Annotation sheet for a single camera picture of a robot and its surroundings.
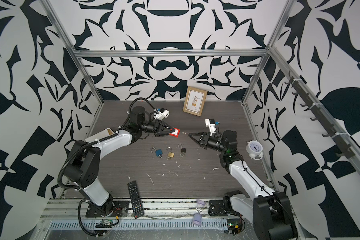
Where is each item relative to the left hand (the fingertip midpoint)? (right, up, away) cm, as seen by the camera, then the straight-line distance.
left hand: (175, 129), depth 73 cm
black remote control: (-20, -34, +3) cm, 40 cm away
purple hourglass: (+10, -41, -3) cm, 42 cm away
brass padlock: (-4, -17, +20) cm, 26 cm away
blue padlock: (-12, -16, +21) cm, 29 cm away
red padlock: (0, -2, 0) cm, 2 cm away
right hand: (+7, -3, -1) cm, 8 cm away
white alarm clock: (+47, -13, +20) cm, 53 cm away
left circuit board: (-32, -42, -4) cm, 53 cm away
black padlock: (+4, -15, +21) cm, 26 cm away
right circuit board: (+28, -45, -1) cm, 53 cm away
